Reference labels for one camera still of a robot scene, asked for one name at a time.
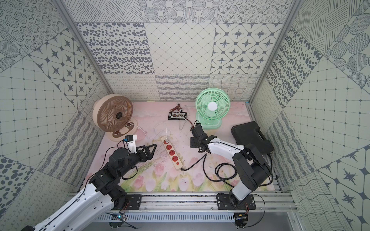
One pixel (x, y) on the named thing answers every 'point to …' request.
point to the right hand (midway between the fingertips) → (195, 142)
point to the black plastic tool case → (249, 133)
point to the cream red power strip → (172, 151)
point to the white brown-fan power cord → (139, 127)
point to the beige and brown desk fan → (112, 114)
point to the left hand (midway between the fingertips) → (149, 142)
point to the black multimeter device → (181, 116)
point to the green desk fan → (212, 105)
